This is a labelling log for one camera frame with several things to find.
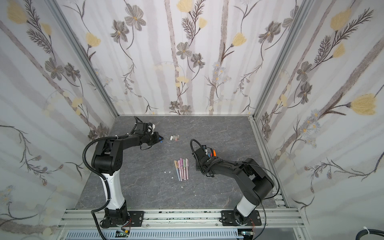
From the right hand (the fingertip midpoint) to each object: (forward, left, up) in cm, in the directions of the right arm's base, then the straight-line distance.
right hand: (197, 159), depth 93 cm
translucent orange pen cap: (+19, +14, -4) cm, 24 cm away
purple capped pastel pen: (-3, +10, -3) cm, 11 cm away
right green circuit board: (-37, -25, 0) cm, 45 cm away
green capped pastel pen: (-6, +8, -2) cm, 10 cm away
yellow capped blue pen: (-6, +13, -2) cm, 14 cm away
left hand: (+19, +26, 0) cm, 32 cm away
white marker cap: (+17, +19, -3) cm, 26 cm away
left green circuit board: (-39, +38, -6) cm, 55 cm away
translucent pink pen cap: (+17, +16, -4) cm, 24 cm away
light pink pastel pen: (-4, +12, -3) cm, 13 cm away
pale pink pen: (-3, +7, -3) cm, 8 cm away
